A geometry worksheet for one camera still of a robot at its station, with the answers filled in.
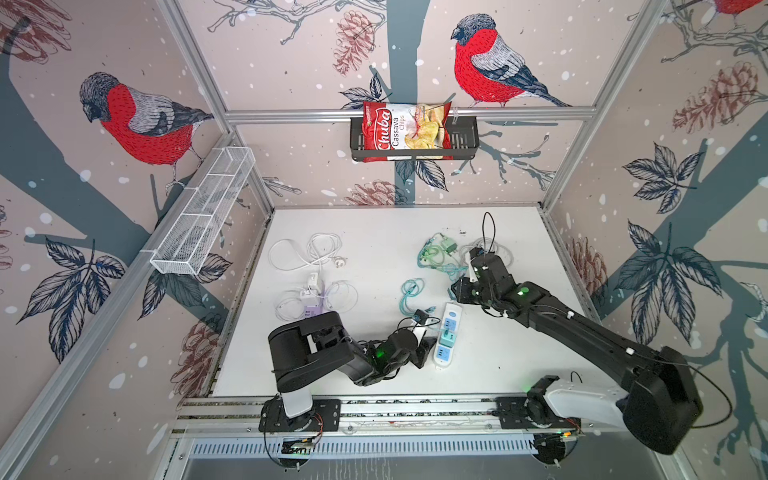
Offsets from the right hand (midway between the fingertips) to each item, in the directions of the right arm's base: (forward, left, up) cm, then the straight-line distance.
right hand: (450, 292), depth 83 cm
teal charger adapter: (-12, +1, -8) cm, 14 cm away
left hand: (-11, +5, -10) cm, 16 cm away
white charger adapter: (+3, +41, -3) cm, 42 cm away
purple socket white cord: (+19, +58, -9) cm, 61 cm away
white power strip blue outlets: (-5, -1, -10) cm, 12 cm away
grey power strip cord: (+23, -24, -12) cm, 35 cm away
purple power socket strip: (-3, +41, -9) cm, 42 cm away
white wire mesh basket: (0, +66, +21) cm, 69 cm away
